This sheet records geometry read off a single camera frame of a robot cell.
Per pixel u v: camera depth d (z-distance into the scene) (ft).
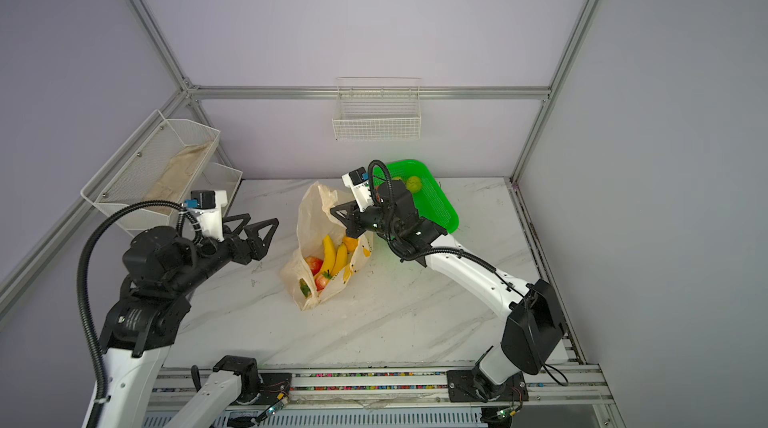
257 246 1.74
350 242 3.12
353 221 2.05
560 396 2.41
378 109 3.53
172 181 2.58
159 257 1.34
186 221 1.57
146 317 1.30
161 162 2.69
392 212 1.79
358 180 2.02
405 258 1.82
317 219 2.49
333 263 2.98
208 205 1.64
